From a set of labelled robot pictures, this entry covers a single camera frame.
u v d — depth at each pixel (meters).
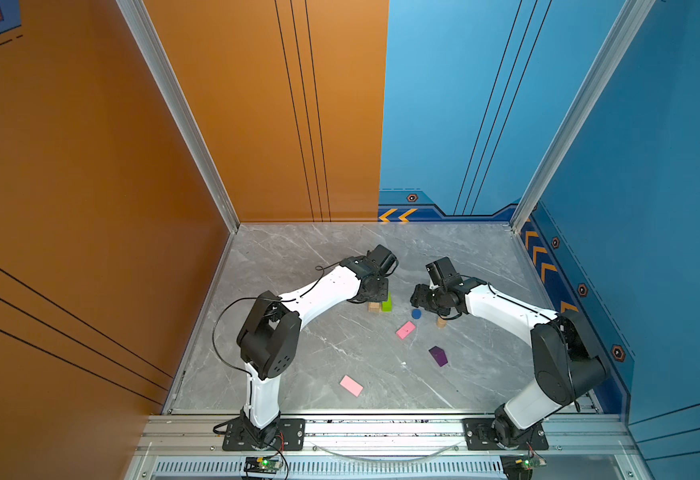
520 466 0.70
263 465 0.71
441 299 0.70
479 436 0.72
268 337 0.49
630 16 0.70
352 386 0.81
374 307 0.92
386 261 0.71
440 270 0.72
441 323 0.92
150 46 0.74
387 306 0.94
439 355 0.85
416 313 0.94
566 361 0.44
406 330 0.91
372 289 0.67
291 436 0.74
